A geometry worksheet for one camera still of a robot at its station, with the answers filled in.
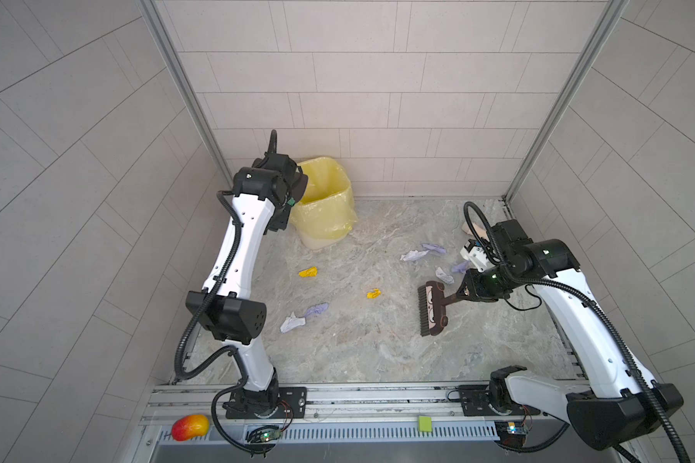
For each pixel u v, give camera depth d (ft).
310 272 3.07
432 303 2.56
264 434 2.15
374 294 2.96
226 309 1.41
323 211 2.73
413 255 3.25
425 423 2.21
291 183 2.11
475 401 2.33
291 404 2.31
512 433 2.23
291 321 2.72
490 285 1.90
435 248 3.29
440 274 3.10
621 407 1.17
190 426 2.15
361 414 2.32
